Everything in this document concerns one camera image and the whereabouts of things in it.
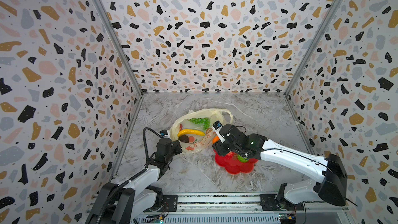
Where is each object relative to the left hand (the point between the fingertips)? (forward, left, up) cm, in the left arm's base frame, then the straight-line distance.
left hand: (181, 141), depth 89 cm
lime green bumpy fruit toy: (-10, -33, -3) cm, 35 cm away
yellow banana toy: (+8, -4, -4) cm, 10 cm away
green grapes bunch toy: (+15, -13, -2) cm, 20 cm away
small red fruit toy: (+11, +2, -3) cm, 12 cm away
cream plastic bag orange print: (0, -5, -3) cm, 6 cm away
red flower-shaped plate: (-11, -28, -5) cm, 31 cm away
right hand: (-7, -20, +10) cm, 23 cm away
